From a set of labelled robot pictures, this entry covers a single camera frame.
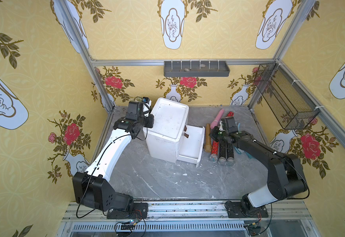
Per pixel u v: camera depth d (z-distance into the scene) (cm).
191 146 96
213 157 89
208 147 93
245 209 66
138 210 73
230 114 112
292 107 65
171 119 83
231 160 88
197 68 92
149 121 72
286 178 44
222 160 88
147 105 64
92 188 40
